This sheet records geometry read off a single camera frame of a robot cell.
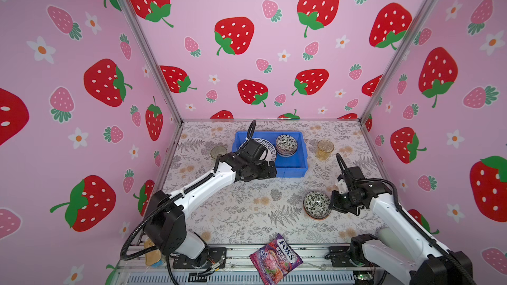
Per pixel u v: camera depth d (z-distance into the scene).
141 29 0.82
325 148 1.06
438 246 0.41
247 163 0.61
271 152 1.02
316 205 0.84
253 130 0.66
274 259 0.71
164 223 0.42
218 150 1.08
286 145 1.04
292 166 1.01
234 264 0.73
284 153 0.98
